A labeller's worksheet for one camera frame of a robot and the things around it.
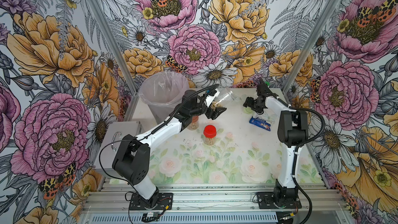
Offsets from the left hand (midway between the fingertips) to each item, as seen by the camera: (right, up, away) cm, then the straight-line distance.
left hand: (220, 106), depth 80 cm
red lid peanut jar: (-5, -15, +7) cm, 17 cm away
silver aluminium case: (-51, -14, -4) cm, 53 cm away
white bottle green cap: (+41, +17, +42) cm, 61 cm away
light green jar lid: (+21, -3, +23) cm, 31 cm away
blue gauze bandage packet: (+28, -11, +19) cm, 36 cm away
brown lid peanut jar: (-14, -12, +19) cm, 27 cm away
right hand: (+21, -2, +25) cm, 32 cm away
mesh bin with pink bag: (-32, +8, +12) cm, 35 cm away
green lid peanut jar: (+1, +5, -7) cm, 8 cm away
